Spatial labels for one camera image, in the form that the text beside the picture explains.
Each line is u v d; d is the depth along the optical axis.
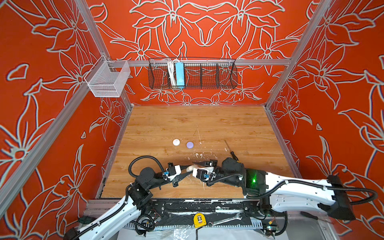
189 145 0.96
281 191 0.46
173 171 0.55
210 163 0.57
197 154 0.92
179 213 0.73
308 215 0.71
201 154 0.92
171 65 0.87
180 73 0.89
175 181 0.60
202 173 0.50
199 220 0.68
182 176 0.63
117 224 0.52
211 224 0.69
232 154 0.92
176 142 0.98
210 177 0.50
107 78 0.94
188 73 1.01
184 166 0.64
